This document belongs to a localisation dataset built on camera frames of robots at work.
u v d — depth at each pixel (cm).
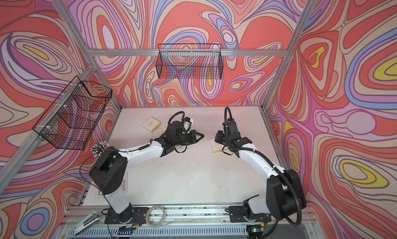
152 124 106
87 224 69
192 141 75
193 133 75
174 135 69
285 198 42
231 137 65
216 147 94
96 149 78
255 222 72
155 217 75
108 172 47
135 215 73
